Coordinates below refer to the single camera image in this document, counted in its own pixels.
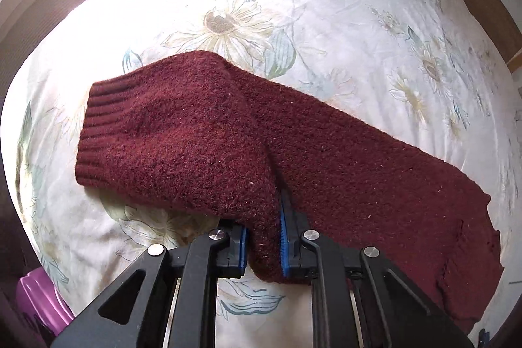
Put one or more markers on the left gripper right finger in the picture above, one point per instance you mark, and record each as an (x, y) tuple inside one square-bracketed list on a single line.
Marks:
[(359, 297)]

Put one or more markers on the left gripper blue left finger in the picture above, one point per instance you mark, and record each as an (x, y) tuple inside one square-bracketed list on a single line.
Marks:
[(167, 297)]

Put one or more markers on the dark red knitted sweater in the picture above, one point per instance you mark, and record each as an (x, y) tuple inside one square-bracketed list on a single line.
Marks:
[(193, 132)]

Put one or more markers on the white floral bed duvet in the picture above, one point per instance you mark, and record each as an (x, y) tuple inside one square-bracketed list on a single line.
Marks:
[(421, 70)]

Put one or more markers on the purple plastic basket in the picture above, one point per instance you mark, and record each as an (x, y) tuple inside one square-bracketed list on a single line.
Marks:
[(40, 304)]

